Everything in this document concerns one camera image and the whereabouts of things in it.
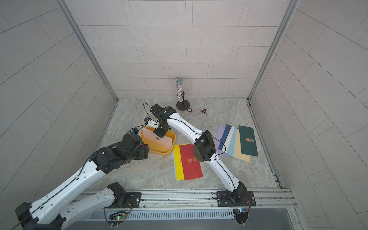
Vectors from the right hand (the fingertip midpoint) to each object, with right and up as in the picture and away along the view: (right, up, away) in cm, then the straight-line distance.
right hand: (159, 133), depth 89 cm
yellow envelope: (+13, -19, -6) cm, 24 cm away
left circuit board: (-15, -35, -24) cm, 45 cm away
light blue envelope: (+45, -10, -1) cm, 46 cm away
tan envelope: (+48, -11, -3) cm, 49 cm away
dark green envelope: (+57, -5, +3) cm, 57 cm away
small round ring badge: (+19, +15, +20) cm, 31 cm away
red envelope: (+20, -18, -6) cm, 28 cm away
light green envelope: (+10, -17, -6) cm, 20 cm away
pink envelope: (+5, -3, -5) cm, 8 cm away
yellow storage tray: (-2, -9, 0) cm, 9 cm away
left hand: (-3, -6, -14) cm, 15 cm away
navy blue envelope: (+44, 0, +8) cm, 44 cm away
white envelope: (+45, -5, +5) cm, 45 cm away
